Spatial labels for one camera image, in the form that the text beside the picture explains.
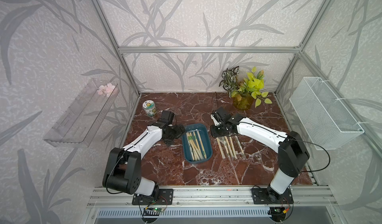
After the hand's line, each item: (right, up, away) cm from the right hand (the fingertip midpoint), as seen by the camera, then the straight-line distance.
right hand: (211, 132), depth 87 cm
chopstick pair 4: (+9, -7, +7) cm, 13 cm away
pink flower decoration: (-56, +24, -10) cm, 61 cm away
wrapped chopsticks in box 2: (-7, -12, +2) cm, 14 cm away
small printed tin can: (-42, +15, +15) cm, 47 cm away
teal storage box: (-14, -13, 0) cm, 19 cm away
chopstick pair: (+18, -9, +5) cm, 21 cm away
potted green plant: (+22, +25, +10) cm, 35 cm away
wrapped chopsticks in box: (-13, -4, +7) cm, 15 cm away
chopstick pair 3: (+11, -10, +4) cm, 15 cm away
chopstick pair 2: (+14, -10, +4) cm, 18 cm away
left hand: (-17, -1, +1) cm, 17 cm away
